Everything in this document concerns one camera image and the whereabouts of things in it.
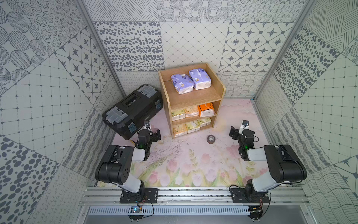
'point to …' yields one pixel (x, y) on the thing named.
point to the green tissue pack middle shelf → (178, 115)
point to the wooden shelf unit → (213, 125)
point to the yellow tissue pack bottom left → (180, 129)
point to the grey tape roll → (210, 139)
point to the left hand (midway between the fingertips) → (151, 128)
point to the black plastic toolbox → (127, 116)
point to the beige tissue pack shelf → (192, 111)
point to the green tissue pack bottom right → (205, 122)
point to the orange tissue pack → (206, 109)
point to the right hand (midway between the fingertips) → (239, 128)
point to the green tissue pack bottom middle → (192, 126)
